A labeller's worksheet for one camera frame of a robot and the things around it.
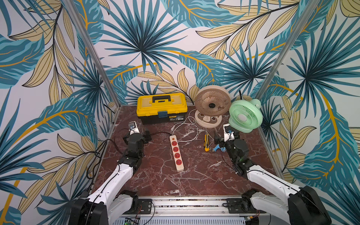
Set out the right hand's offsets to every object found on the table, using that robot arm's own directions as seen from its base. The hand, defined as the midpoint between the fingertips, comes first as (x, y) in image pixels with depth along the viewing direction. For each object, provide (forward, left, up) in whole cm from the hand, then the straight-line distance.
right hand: (224, 128), depth 81 cm
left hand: (+1, +50, -2) cm, 50 cm away
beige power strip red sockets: (-6, +28, -18) cm, 34 cm away
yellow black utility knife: (+1, +8, -18) cm, 20 cm away
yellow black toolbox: (+21, +36, -4) cm, 42 cm away
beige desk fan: (+18, +5, +4) cm, 19 cm away
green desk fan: (+9, -14, +1) cm, 17 cm away
